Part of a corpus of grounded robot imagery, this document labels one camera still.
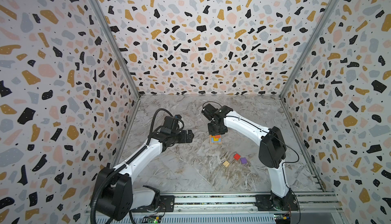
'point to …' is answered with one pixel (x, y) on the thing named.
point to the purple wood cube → (243, 160)
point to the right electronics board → (282, 218)
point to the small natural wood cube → (226, 164)
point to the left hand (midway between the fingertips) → (186, 133)
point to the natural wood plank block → (216, 143)
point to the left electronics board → (151, 219)
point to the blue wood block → (213, 140)
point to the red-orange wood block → (217, 136)
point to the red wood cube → (236, 156)
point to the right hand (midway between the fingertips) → (211, 130)
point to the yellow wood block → (215, 139)
